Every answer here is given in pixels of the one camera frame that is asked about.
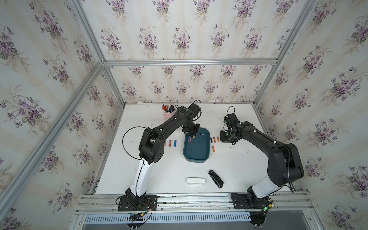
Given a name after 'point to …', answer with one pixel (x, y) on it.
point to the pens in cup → (168, 109)
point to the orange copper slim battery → (213, 149)
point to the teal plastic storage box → (198, 150)
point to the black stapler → (215, 178)
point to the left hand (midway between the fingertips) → (197, 135)
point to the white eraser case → (195, 180)
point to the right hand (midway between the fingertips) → (224, 139)
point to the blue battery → (175, 143)
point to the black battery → (211, 140)
